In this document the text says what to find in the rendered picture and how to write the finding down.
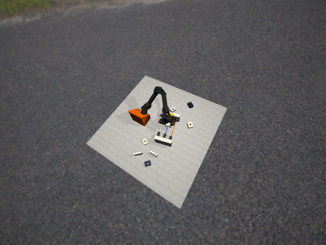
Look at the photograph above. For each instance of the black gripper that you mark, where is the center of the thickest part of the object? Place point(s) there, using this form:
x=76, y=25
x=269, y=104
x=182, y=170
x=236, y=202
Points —
x=161, y=121

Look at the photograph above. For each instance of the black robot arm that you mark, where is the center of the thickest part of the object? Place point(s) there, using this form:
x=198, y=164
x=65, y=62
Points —
x=165, y=109

